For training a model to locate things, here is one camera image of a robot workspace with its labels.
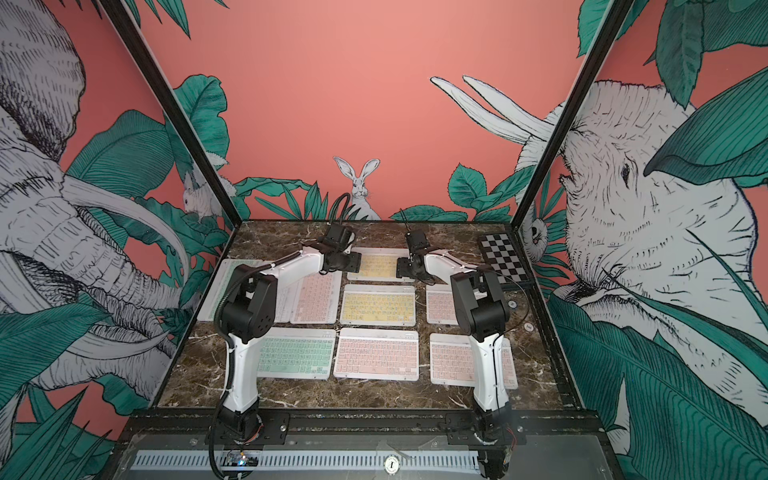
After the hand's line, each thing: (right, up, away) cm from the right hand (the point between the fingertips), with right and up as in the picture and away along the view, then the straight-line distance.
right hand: (405, 266), depth 104 cm
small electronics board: (-41, -45, -34) cm, 70 cm away
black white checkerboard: (+36, +3, +3) cm, 36 cm away
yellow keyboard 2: (-9, -12, -8) cm, 17 cm away
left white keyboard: (-27, 0, -42) cm, 50 cm away
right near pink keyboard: (+13, -27, -19) cm, 35 cm away
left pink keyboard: (-31, -11, -6) cm, 33 cm away
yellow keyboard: (-10, 0, +3) cm, 10 cm away
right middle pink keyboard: (+11, -13, -6) cm, 18 cm away
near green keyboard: (-33, -25, -18) cm, 45 cm away
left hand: (-17, +3, -2) cm, 18 cm away
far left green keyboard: (-64, -5, -3) cm, 65 cm away
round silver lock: (-5, -45, -34) cm, 57 cm away
